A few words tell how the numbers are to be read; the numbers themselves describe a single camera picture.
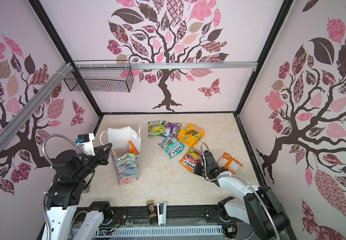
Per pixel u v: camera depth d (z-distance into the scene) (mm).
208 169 677
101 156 569
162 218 711
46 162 437
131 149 850
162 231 698
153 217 710
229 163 890
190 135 999
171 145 972
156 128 1069
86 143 550
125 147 884
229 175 560
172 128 1067
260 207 412
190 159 918
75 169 483
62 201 434
